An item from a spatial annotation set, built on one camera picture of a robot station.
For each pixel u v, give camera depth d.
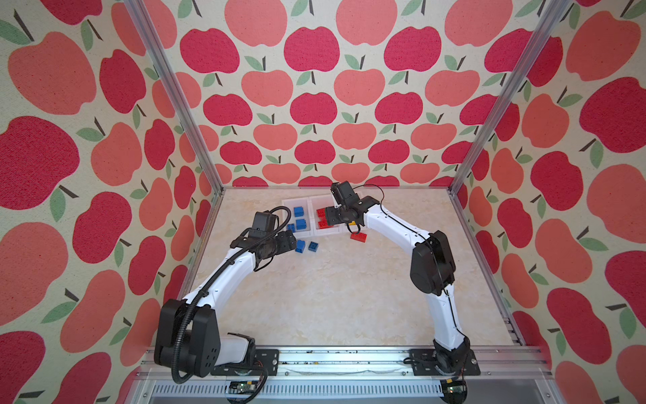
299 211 1.11
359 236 1.03
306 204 1.06
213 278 0.49
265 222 0.66
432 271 0.55
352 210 0.70
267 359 0.75
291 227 1.04
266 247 0.63
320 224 1.04
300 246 1.01
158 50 0.77
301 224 1.05
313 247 0.99
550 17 0.70
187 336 0.41
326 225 1.02
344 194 0.75
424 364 0.73
